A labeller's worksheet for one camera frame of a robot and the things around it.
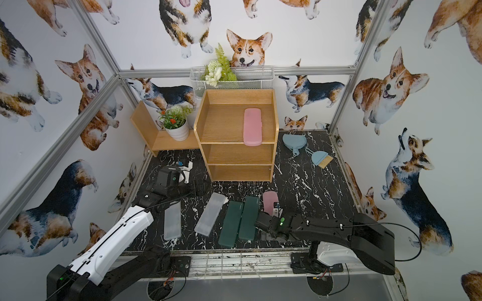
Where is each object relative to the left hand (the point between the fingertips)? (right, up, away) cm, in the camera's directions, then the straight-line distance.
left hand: (200, 178), depth 80 cm
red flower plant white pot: (-19, +28, +17) cm, 38 cm away
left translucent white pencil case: (-14, -21, +5) cm, 26 cm away
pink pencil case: (+30, -12, +12) cm, 35 cm away
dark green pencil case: (+13, -21, +3) cm, 25 cm away
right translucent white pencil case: (+3, -17, +6) cm, 18 cm away
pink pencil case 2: (+22, +22, -2) cm, 31 cm away
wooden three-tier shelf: (+8, +20, -2) cm, 22 cm away
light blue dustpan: (+48, +17, +37) cm, 63 cm away
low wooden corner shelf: (-32, +18, +29) cm, 47 cm away
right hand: (+32, -23, +2) cm, 39 cm away
